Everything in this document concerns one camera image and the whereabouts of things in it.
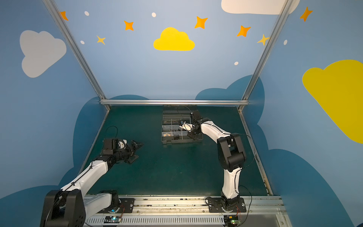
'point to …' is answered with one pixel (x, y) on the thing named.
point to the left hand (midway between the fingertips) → (144, 148)
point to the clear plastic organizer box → (171, 132)
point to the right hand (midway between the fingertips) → (194, 130)
